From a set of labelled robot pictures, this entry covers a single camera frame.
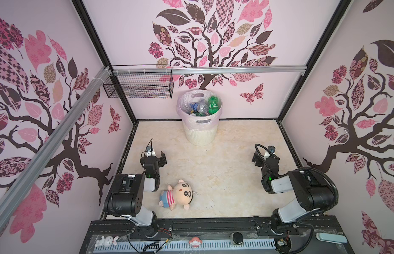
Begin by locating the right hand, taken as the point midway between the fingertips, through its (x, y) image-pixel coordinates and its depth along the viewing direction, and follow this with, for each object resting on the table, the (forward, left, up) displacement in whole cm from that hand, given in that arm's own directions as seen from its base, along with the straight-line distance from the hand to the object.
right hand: (265, 150), depth 92 cm
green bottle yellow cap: (+20, +31, +19) cm, 42 cm away
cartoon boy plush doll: (-25, +48, 0) cm, 54 cm away
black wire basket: (+35, +74, +26) cm, 86 cm away
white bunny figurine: (-43, +81, -5) cm, 92 cm away
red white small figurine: (-44, +41, -3) cm, 61 cm away
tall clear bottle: (+21, +38, +17) cm, 46 cm away
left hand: (0, +67, -2) cm, 67 cm away
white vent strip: (-45, +48, -8) cm, 67 cm away
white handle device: (-43, -21, -5) cm, 48 cm away
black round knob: (-43, +24, +2) cm, 50 cm away
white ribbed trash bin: (+10, +37, +1) cm, 38 cm away
